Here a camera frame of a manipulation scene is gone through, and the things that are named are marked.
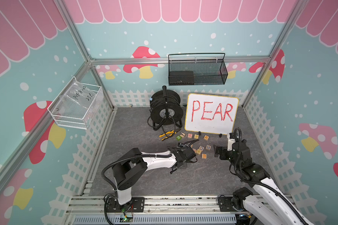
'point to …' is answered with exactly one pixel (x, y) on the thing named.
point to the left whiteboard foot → (199, 132)
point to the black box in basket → (181, 78)
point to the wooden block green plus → (196, 136)
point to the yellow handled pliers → (172, 131)
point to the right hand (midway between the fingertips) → (221, 145)
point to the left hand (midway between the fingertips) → (179, 165)
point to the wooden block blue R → (208, 147)
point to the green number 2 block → (178, 138)
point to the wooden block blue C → (201, 147)
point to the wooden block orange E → (204, 156)
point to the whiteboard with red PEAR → (211, 114)
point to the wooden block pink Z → (189, 135)
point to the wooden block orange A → (206, 137)
